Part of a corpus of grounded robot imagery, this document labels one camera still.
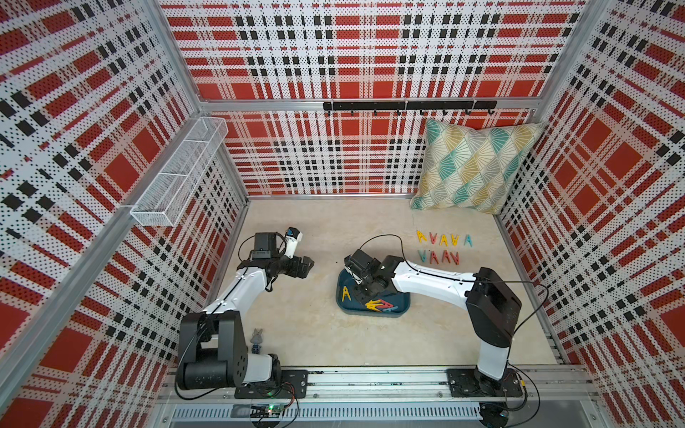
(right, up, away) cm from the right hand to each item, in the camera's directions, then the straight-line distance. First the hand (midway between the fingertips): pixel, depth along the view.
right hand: (365, 291), depth 86 cm
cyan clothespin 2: (+23, +9, +15) cm, 29 cm away
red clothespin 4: (+35, +9, +14) cm, 38 cm away
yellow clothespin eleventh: (-7, -2, +4) cm, 8 cm away
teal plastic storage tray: (-6, -3, -1) cm, 7 cm away
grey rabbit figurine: (-34, -13, -6) cm, 37 cm away
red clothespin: (+28, +16, +21) cm, 39 cm away
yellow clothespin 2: (+32, +15, +19) cm, 40 cm away
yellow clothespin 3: (+36, +15, +19) cm, 43 cm away
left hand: (-21, +10, +4) cm, 24 cm away
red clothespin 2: (+27, +9, +15) cm, 32 cm away
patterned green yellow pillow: (+37, +42, +7) cm, 56 cm away
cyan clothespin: (+42, +16, +19) cm, 49 cm away
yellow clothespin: (+24, +17, +22) cm, 36 cm away
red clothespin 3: (+31, +10, +15) cm, 36 cm away
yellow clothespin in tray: (+2, -5, +2) cm, 6 cm away
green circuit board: (-26, -27, -17) cm, 41 cm away
